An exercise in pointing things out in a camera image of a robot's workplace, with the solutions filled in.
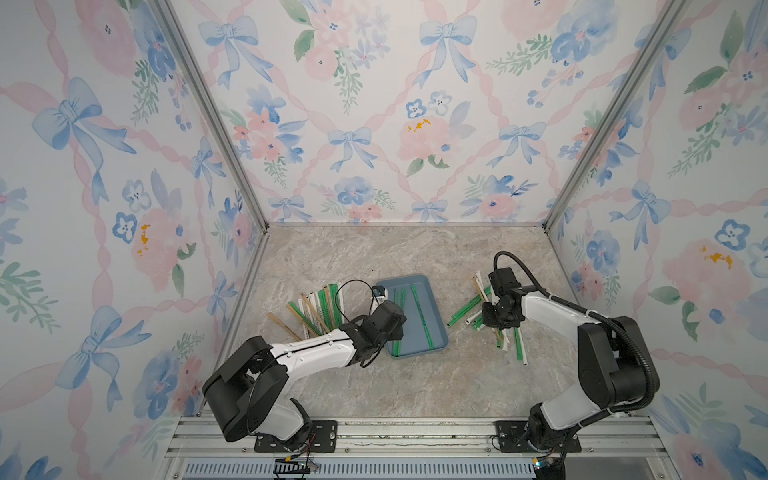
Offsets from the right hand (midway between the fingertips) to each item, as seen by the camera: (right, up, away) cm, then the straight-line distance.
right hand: (493, 318), depth 93 cm
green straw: (-22, -1, +1) cm, 22 cm away
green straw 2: (-30, -6, -5) cm, 31 cm away
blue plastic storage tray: (-25, -6, -3) cm, 26 cm away
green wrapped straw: (-59, -1, +1) cm, 59 cm away
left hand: (-30, +1, -6) cm, 30 cm away
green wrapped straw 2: (-49, -1, +2) cm, 49 cm away
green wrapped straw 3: (+6, -8, -5) cm, 11 cm away
